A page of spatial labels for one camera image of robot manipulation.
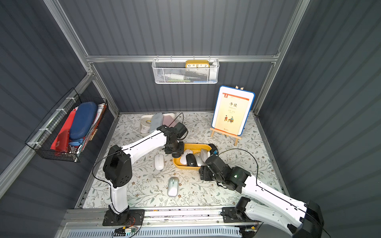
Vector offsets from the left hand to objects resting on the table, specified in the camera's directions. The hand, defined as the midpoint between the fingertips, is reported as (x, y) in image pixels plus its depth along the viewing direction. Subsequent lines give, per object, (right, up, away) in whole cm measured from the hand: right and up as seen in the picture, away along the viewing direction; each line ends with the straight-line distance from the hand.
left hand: (180, 152), depth 87 cm
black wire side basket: (-55, +10, -27) cm, 62 cm away
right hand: (+14, -7, -11) cm, 19 cm away
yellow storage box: (+9, +2, +9) cm, 13 cm away
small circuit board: (-27, -36, -15) cm, 48 cm away
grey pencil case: (-19, +20, +20) cm, 34 cm away
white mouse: (+14, -2, +3) cm, 15 cm away
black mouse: (-2, -1, -1) cm, 3 cm away
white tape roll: (-28, +20, +24) cm, 42 cm away
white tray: (-26, +24, +28) cm, 45 cm away
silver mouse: (-4, -18, -5) cm, 19 cm away
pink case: (-12, +20, +25) cm, 34 cm away
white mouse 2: (-13, -6, +3) cm, 15 cm away
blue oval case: (-47, +18, -16) cm, 53 cm away
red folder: (-50, +8, -23) cm, 56 cm away
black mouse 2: (+6, -6, +3) cm, 9 cm away
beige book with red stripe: (+31, +25, +3) cm, 40 cm away
